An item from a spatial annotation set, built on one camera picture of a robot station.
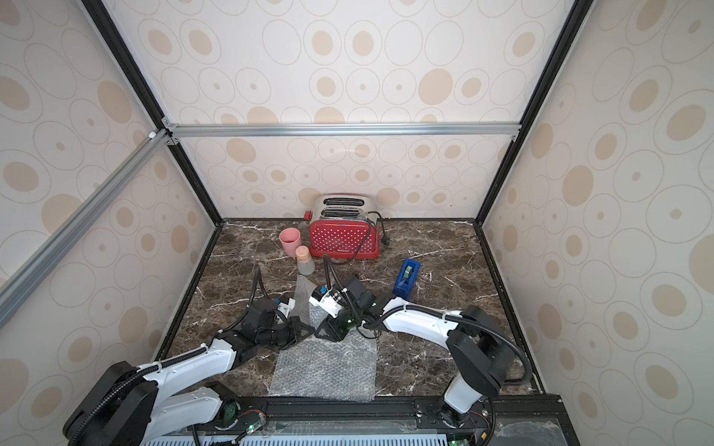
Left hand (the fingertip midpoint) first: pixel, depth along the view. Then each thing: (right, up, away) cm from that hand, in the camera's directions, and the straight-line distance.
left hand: (322, 331), depth 81 cm
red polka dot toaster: (+5, +32, +14) cm, 35 cm away
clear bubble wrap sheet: (-3, -11, 0) cm, 11 cm away
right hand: (+2, +2, -1) cm, 3 cm away
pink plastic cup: (-16, +28, +25) cm, 41 cm away
